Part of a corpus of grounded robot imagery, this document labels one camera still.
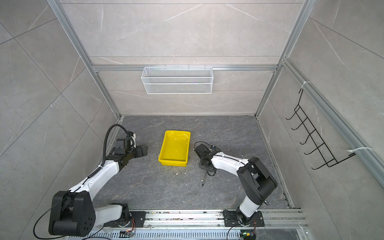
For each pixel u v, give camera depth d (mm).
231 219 728
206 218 747
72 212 401
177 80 1006
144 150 812
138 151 796
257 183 451
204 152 725
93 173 499
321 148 643
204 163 659
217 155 631
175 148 979
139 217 731
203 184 838
